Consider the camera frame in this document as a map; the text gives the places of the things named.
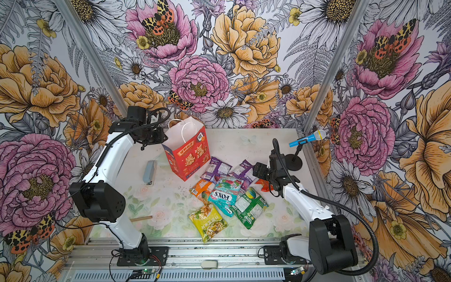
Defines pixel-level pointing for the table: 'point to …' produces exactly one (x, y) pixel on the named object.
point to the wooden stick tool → (140, 218)
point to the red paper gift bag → (186, 146)
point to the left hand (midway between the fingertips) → (165, 143)
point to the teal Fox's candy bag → (224, 195)
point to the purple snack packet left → (214, 167)
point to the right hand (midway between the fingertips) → (259, 174)
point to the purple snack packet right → (244, 172)
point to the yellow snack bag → (208, 222)
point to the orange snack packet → (202, 185)
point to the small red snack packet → (265, 185)
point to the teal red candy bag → (231, 185)
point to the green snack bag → (249, 205)
